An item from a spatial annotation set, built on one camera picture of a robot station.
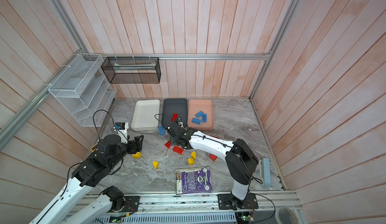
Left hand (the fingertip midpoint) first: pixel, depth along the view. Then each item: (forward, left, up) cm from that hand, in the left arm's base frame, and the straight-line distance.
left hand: (136, 139), depth 72 cm
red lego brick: (+8, -12, -21) cm, 25 cm away
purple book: (-14, -28, -20) cm, 37 cm away
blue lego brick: (+19, -7, -21) cm, 29 cm away
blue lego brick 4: (+30, -37, -21) cm, 52 cm away
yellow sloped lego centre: (+1, -28, -20) cm, 35 cm away
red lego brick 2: (+28, -15, -19) cm, 37 cm away
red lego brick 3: (0, -40, -21) cm, 45 cm away
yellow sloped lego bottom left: (-5, -6, -20) cm, 21 cm away
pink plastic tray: (+42, -38, -22) cm, 61 cm away
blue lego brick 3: (+26, -30, -20) cm, 45 cm away
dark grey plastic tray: (+41, -10, -21) cm, 47 cm away
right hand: (+8, -18, -13) cm, 24 cm away
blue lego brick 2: (+34, -33, -22) cm, 52 cm away
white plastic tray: (+28, +7, -20) cm, 35 cm away
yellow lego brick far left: (0, +5, -20) cm, 21 cm away
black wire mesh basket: (+55, +15, +2) cm, 57 cm away
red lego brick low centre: (+5, -18, -22) cm, 29 cm away
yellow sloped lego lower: (-3, -27, -20) cm, 34 cm away
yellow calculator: (+6, +35, -22) cm, 41 cm away
